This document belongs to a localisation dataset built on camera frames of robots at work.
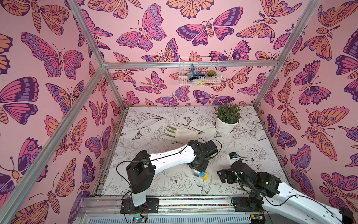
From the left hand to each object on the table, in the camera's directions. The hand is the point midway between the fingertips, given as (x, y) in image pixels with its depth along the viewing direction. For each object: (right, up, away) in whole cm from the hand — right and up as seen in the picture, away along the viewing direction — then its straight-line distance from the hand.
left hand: (202, 168), depth 79 cm
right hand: (+12, -1, -1) cm, 12 cm away
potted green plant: (+19, +30, +12) cm, 37 cm away
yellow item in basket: (+1, +50, +8) cm, 51 cm away
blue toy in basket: (-3, +59, +16) cm, 61 cm away
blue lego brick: (0, -4, +1) cm, 4 cm away
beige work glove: (-12, +17, +24) cm, 32 cm away
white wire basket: (+1, +60, +16) cm, 62 cm away
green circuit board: (-33, -23, -8) cm, 41 cm away
